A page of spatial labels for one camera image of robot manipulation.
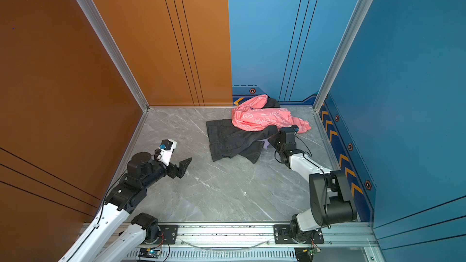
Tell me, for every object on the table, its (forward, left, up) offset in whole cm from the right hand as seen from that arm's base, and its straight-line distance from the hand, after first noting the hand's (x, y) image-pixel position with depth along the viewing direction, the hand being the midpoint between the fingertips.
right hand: (270, 135), depth 93 cm
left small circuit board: (-49, +52, -11) cm, 72 cm away
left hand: (-16, +40, +11) cm, 44 cm away
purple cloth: (-3, +2, -3) cm, 5 cm away
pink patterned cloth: (+12, +9, +2) cm, 15 cm away
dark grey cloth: (+1, +23, -4) cm, 23 cm away
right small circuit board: (-49, -10, -13) cm, 51 cm away
